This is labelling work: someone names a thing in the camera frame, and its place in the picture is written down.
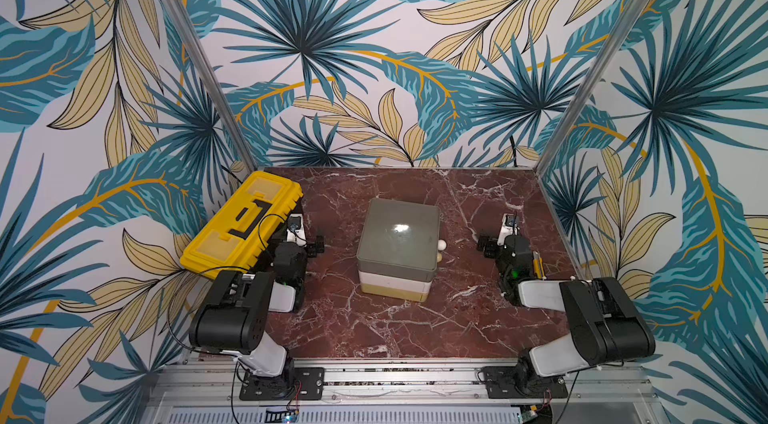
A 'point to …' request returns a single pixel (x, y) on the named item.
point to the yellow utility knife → (538, 265)
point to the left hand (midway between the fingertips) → (302, 228)
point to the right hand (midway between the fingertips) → (501, 231)
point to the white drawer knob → (441, 245)
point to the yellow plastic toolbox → (239, 238)
